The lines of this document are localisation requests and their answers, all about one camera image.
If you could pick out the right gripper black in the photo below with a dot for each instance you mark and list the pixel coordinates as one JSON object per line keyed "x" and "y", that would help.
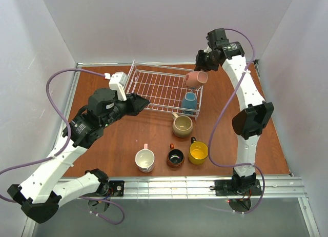
{"x": 201, "y": 60}

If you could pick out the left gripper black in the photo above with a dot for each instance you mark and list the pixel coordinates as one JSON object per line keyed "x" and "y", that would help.
{"x": 130, "y": 105}

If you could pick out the pink floral mug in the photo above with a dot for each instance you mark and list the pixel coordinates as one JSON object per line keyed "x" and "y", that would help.
{"x": 195, "y": 79}

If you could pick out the blue floral mug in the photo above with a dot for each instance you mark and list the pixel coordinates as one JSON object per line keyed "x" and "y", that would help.
{"x": 189, "y": 102}

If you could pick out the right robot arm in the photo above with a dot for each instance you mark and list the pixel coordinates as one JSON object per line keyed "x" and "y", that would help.
{"x": 254, "y": 114}

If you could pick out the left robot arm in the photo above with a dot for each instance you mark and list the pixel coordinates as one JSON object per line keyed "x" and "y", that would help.
{"x": 40, "y": 195}

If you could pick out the beige round mug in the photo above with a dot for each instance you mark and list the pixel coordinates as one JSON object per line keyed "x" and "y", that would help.
{"x": 182, "y": 125}

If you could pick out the dark brown glazed mug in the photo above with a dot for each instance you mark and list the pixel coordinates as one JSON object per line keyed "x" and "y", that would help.
{"x": 175, "y": 157}

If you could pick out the yellow enamel mug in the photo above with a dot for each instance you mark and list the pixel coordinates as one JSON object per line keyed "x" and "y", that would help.
{"x": 198, "y": 152}

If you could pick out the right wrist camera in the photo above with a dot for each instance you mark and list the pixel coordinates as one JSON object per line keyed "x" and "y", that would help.
{"x": 217, "y": 37}

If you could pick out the white wire dish rack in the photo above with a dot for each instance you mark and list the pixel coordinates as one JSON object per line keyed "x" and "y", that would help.
{"x": 163, "y": 86}

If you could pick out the white mug pink handle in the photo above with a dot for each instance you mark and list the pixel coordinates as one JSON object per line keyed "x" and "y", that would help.
{"x": 145, "y": 159}

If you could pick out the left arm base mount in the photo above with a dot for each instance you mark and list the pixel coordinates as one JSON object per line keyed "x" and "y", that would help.
{"x": 112, "y": 189}

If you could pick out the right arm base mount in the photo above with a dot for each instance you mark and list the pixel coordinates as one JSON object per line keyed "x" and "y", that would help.
{"x": 239, "y": 196}

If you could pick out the aluminium front rail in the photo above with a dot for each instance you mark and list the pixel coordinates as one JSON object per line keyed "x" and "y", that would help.
{"x": 198, "y": 187}

